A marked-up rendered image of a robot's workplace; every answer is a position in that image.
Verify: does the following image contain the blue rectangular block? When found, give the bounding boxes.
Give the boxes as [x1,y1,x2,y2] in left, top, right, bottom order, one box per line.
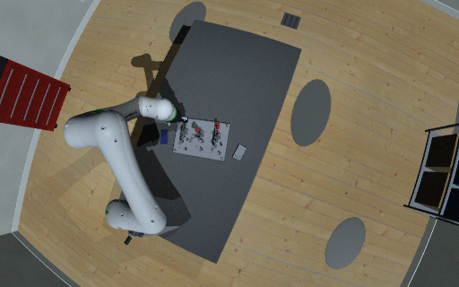
[160,130,169,144]

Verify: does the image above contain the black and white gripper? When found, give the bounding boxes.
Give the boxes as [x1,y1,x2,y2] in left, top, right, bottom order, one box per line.
[175,114,188,125]

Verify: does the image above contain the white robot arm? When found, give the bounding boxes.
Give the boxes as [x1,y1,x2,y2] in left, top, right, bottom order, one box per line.
[63,96,180,245]

